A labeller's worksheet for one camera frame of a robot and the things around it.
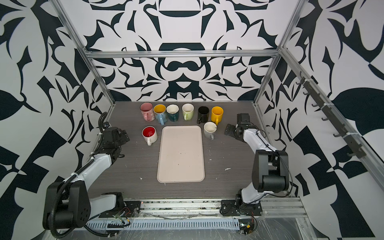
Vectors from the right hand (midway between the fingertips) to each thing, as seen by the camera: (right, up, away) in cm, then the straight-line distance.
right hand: (234, 131), depth 92 cm
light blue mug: (-48, +13, +12) cm, 52 cm away
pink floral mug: (-56, +13, +9) cm, 58 cm away
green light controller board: (0, -43, -21) cm, 48 cm away
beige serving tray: (-33, -15, +1) cm, 36 cm away
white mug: (-53, -3, +6) cm, 54 cm away
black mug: (-18, +10, +10) cm, 23 cm away
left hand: (-70, -1, -7) cm, 70 cm away
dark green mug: (-39, +13, +13) cm, 43 cm away
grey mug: (-15, +1, +5) cm, 15 cm away
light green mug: (-29, +14, +14) cm, 35 cm away
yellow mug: (-9, +12, +11) cm, 18 cm away
